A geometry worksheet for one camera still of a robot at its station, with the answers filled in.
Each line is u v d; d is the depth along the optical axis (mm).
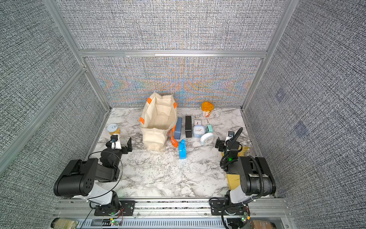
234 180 836
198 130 1027
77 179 451
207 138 930
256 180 447
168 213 731
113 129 1001
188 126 1007
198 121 1078
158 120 1099
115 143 758
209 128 1001
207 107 1074
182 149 841
